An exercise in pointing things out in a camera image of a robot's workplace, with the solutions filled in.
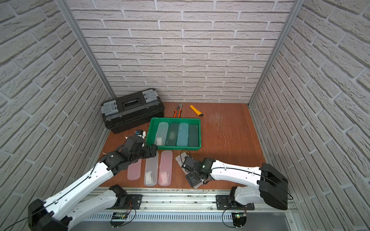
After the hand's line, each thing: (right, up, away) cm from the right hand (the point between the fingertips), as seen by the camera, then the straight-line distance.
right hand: (196, 177), depth 79 cm
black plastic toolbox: (-44, +38, +14) cm, 60 cm away
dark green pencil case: (-1, +21, +19) cm, 29 cm away
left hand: (-24, +18, -1) cm, 30 cm away
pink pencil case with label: (-18, +2, +4) cm, 19 cm away
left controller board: (-41, -17, -6) cm, 44 cm away
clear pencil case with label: (-27, +2, +5) cm, 27 cm away
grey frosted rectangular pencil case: (-9, +8, +5) cm, 13 cm away
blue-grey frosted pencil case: (-8, +21, +22) cm, 32 cm away
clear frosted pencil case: (-24, +22, +22) cm, 39 cm away
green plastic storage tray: (-31, +28, +24) cm, 48 cm away
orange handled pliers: (-15, +38, +34) cm, 53 cm away
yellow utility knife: (+4, +37, +34) cm, 51 cm away
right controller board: (+21, -17, -8) cm, 29 cm away
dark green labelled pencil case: (-16, +22, +21) cm, 34 cm away
